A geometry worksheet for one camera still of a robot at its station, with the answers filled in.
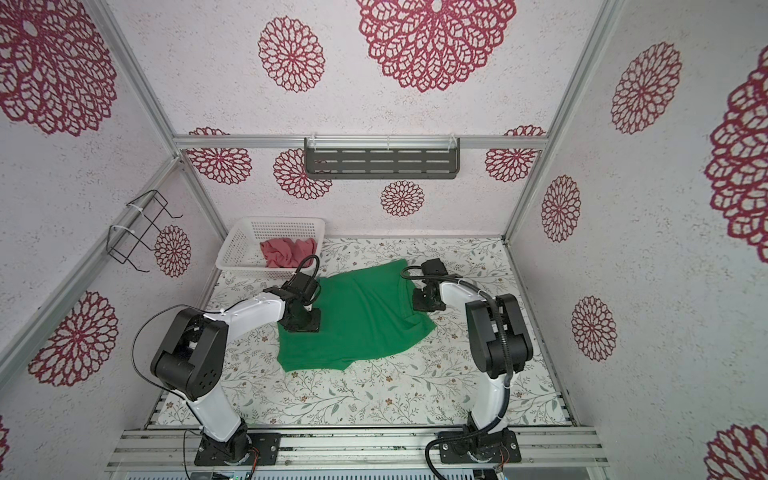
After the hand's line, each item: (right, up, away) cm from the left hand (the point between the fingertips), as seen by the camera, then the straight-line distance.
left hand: (311, 329), depth 95 cm
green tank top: (+16, +5, +6) cm, 18 cm away
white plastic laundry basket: (-31, +25, +17) cm, 43 cm away
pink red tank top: (-11, +25, +9) cm, 29 cm away
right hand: (+35, +9, +5) cm, 37 cm away
